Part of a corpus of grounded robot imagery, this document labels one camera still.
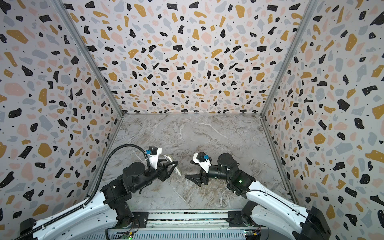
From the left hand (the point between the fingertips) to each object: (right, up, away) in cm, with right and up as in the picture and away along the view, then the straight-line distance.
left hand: (174, 160), depth 68 cm
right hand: (+6, -3, -1) cm, 7 cm away
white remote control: (+1, -4, +1) cm, 5 cm away
